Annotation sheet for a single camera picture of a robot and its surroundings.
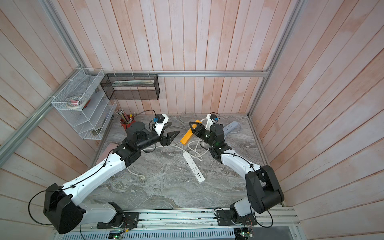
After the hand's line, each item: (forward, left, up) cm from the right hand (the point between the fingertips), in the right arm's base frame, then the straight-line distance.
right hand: (190, 124), depth 82 cm
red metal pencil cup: (+13, +46, -16) cm, 51 cm away
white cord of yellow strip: (-2, +5, -23) cm, 23 cm away
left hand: (-9, +8, +6) cm, 13 cm away
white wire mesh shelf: (-3, +53, +5) cm, 53 cm away
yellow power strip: (-7, +2, -2) cm, 8 cm away
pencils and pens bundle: (+15, +47, -6) cm, 50 cm away
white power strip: (-16, -3, -23) cm, 28 cm away
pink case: (-7, +55, -21) cm, 60 cm away
